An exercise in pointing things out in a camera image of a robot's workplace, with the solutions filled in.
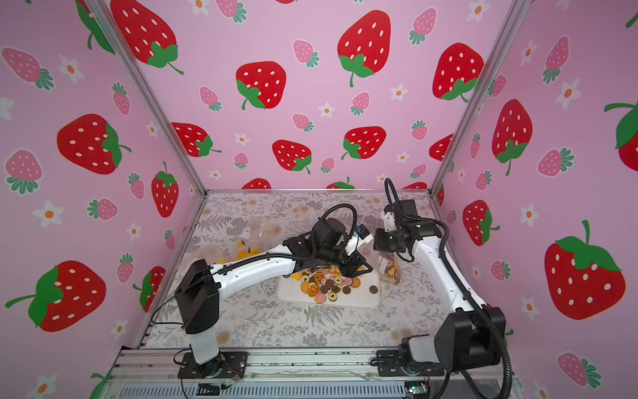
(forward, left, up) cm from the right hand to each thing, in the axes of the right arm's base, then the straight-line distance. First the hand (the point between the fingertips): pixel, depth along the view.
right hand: (372, 243), depth 82 cm
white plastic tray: (-11, 0, -18) cm, 21 cm away
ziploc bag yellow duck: (+9, +47, -15) cm, 51 cm away
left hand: (-9, +1, +2) cm, 9 cm away
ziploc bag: (-4, -7, -9) cm, 12 cm away
